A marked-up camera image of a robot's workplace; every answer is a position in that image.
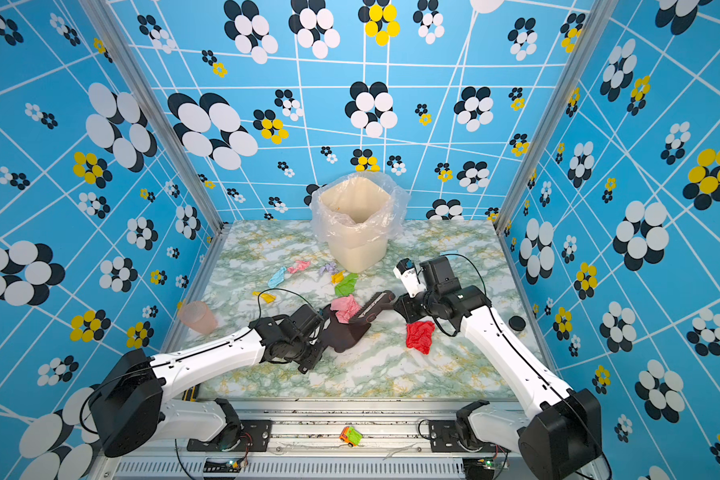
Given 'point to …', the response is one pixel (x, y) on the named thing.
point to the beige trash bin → (355, 212)
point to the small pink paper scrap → (300, 266)
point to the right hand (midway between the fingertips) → (401, 303)
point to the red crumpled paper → (419, 335)
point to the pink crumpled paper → (345, 308)
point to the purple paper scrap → (331, 267)
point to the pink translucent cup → (197, 316)
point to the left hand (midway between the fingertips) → (321, 354)
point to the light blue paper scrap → (278, 278)
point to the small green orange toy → (351, 436)
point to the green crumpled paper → (346, 286)
